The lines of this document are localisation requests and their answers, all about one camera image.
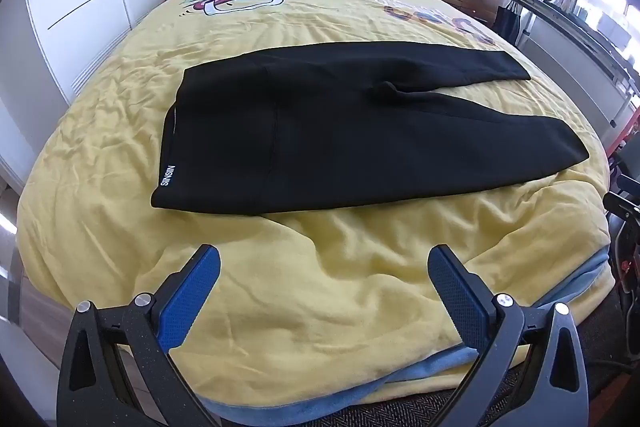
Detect black pants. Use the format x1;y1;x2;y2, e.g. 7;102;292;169
151;41;589;216

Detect yellow cartoon duvet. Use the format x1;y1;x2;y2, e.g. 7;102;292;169
17;0;613;423

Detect black white gaming chair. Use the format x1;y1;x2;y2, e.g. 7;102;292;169
606;148;639;299

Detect glass desk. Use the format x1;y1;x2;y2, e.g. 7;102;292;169
511;0;639;135

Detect dark shopping bag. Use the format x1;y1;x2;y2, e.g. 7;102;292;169
491;1;521;46

